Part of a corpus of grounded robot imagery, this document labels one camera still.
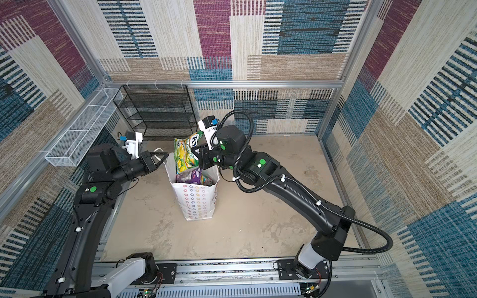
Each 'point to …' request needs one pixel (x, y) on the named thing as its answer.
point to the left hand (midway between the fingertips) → (167, 152)
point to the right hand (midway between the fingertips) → (194, 153)
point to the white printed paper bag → (198, 200)
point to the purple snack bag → (194, 177)
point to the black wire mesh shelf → (159, 112)
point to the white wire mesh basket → (69, 151)
